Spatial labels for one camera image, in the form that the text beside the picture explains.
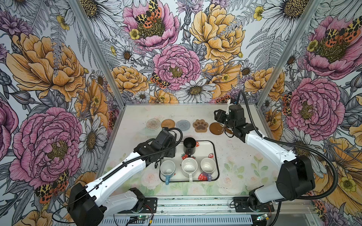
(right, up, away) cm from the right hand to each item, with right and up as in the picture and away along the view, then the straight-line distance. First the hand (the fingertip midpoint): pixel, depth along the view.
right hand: (217, 116), depth 86 cm
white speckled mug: (-17, -31, +1) cm, 35 cm away
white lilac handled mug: (-5, -30, +1) cm, 30 cm away
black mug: (-16, -19, +7) cm, 26 cm away
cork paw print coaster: (-8, -7, +23) cm, 26 cm away
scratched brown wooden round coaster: (+3, -9, +17) cm, 19 cm away
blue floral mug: (-30, -31, -2) cm, 43 cm away
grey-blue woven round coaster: (-21, -7, +23) cm, 31 cm away
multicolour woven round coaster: (-43, -6, +23) cm, 49 cm away
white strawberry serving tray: (-7, -22, +9) cm, 25 cm away
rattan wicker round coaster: (-32, -5, +23) cm, 40 cm away
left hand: (-28, -20, -7) cm, 35 cm away
